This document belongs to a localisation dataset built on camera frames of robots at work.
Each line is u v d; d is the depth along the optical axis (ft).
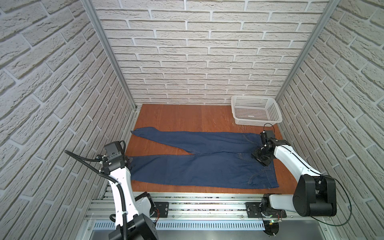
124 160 1.72
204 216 2.39
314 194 1.37
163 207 2.40
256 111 3.86
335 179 1.38
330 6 2.28
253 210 2.40
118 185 1.45
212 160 2.94
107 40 2.72
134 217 1.29
